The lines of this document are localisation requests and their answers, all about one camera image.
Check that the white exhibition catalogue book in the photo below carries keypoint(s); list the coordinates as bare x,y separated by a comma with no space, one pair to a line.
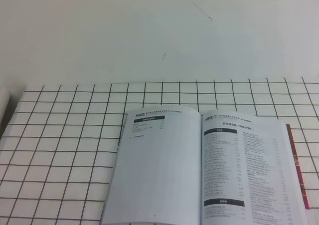
175,166

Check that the white grid tablecloth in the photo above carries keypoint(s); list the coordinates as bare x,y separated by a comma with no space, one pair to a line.
58,150

